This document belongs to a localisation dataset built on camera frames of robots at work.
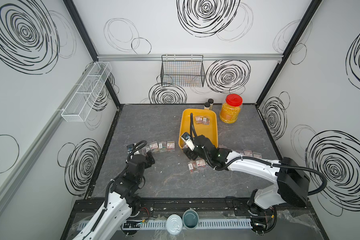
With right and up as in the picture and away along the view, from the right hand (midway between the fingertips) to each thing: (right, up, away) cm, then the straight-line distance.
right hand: (187, 144), depth 81 cm
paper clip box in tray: (+9, +13, +27) cm, 32 cm away
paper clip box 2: (+3, -14, +5) cm, 16 cm away
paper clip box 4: (+43, -9, +10) cm, 45 cm away
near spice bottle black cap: (+15, +24, +29) cm, 40 cm away
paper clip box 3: (+38, -7, +11) cm, 40 cm away
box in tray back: (+14, +12, +27) cm, 33 cm away
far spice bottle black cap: (+19, +27, +32) cm, 46 cm away
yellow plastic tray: (+17, +5, +23) cm, 29 cm away
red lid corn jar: (+30, +19, +21) cm, 41 cm away
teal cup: (+1, -34, -10) cm, 36 cm away
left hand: (-24, -5, 0) cm, 24 cm away
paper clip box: (-21, -3, +13) cm, 25 cm away
